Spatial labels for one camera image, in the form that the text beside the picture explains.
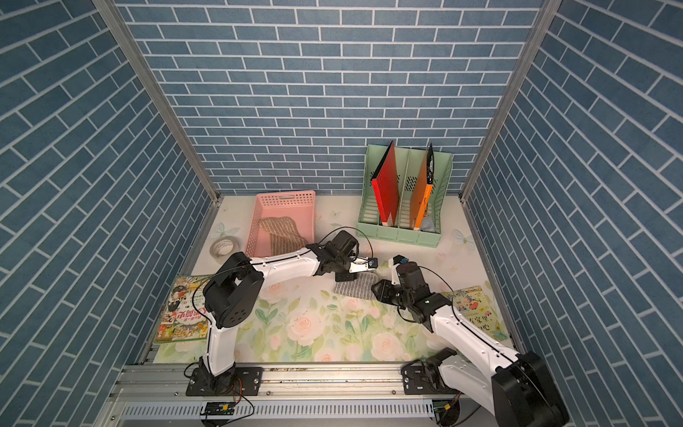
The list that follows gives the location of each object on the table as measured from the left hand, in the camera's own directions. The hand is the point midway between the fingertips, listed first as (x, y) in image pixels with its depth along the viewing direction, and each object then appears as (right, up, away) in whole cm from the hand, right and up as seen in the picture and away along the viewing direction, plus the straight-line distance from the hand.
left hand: (361, 267), depth 93 cm
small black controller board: (-40, -35, -21) cm, 57 cm away
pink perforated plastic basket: (-27, +22, +23) cm, 42 cm away
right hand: (+4, -5, -9) cm, 12 cm away
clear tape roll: (-54, +6, +8) cm, 55 cm away
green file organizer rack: (+20, +39, +12) cm, 46 cm away
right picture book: (+37, -12, -4) cm, 39 cm away
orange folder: (+19, +26, -10) cm, 34 cm away
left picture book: (-57, -14, -9) cm, 59 cm away
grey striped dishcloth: (0, -6, -5) cm, 8 cm away
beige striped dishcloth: (-30, +11, +11) cm, 34 cm away
